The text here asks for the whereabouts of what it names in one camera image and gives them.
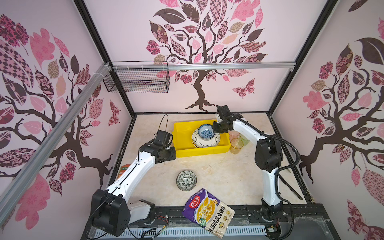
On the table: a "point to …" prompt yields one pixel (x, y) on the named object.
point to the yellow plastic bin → (182, 133)
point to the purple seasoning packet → (204, 208)
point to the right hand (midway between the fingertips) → (214, 127)
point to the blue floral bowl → (206, 132)
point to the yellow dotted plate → (205, 144)
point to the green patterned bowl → (186, 180)
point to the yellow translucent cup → (236, 145)
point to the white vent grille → (173, 233)
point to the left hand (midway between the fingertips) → (172, 157)
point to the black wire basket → (140, 80)
